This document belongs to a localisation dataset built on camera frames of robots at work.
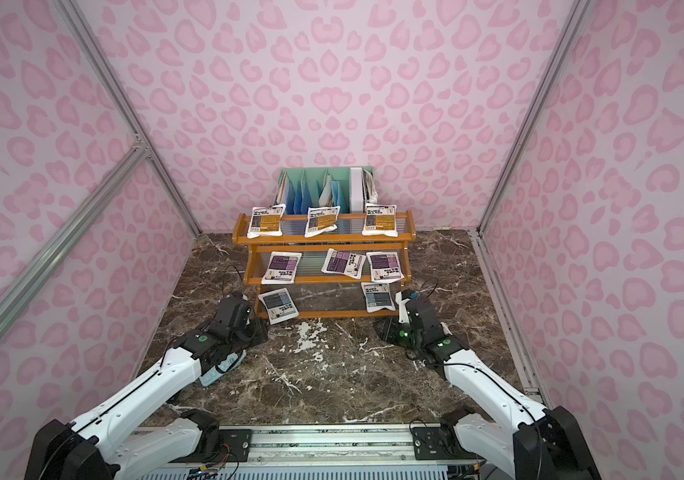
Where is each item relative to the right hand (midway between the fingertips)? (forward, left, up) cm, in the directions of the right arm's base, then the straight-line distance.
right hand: (376, 325), depth 83 cm
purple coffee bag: (+15, +28, +6) cm, 32 cm away
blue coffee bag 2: (+10, +30, -6) cm, 33 cm away
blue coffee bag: (+14, -1, -8) cm, 16 cm away
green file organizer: (+41, +8, +15) cm, 45 cm away
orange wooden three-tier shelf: (+14, +10, +5) cm, 18 cm away
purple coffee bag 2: (+17, +9, +6) cm, 20 cm away
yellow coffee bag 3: (+22, -1, +19) cm, 29 cm away
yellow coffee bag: (+19, +30, +21) cm, 41 cm away
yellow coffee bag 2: (+21, +15, +20) cm, 33 cm away
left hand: (0, +31, 0) cm, 31 cm away
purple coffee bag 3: (+16, -3, +6) cm, 17 cm away
